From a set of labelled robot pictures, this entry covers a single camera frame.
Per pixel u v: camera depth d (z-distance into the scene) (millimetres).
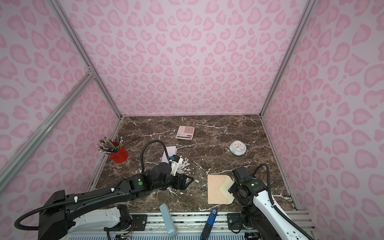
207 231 678
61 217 397
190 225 723
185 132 1070
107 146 854
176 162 678
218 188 839
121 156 953
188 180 689
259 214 607
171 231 674
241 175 631
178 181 641
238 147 979
